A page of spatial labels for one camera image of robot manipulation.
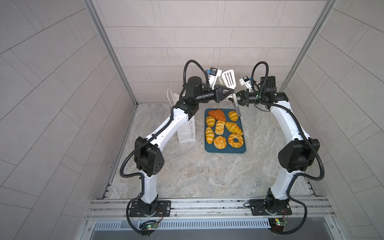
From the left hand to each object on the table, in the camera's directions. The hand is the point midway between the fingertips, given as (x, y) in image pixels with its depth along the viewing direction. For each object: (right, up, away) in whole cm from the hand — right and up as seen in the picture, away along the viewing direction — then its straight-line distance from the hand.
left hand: (236, 89), depth 65 cm
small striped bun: (+9, -12, +44) cm, 46 cm away
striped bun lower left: (-10, -24, +30) cm, 40 cm away
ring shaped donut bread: (+5, -30, +27) cm, 40 cm away
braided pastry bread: (-3, -20, +32) cm, 38 cm away
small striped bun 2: (-8, -16, +37) cm, 41 cm away
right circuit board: (+20, -62, +3) cm, 65 cm away
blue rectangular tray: (0, -22, +32) cm, 39 cm away
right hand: (0, -3, +9) cm, 9 cm away
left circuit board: (-36, -60, 0) cm, 70 cm away
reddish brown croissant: (-2, -11, +41) cm, 42 cm away
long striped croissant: (+6, -20, +32) cm, 38 cm away
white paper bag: (-23, -22, +22) cm, 39 cm away
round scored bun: (-3, -28, +26) cm, 39 cm away
